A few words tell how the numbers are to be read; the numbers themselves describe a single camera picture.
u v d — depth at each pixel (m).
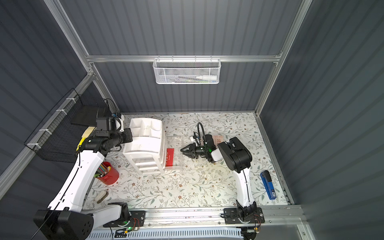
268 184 0.82
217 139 1.05
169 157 0.94
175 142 1.03
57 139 0.69
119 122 0.60
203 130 0.82
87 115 0.79
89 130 0.77
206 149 0.83
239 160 0.56
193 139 0.94
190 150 0.88
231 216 0.73
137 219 0.72
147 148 0.77
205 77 0.90
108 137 0.56
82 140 0.72
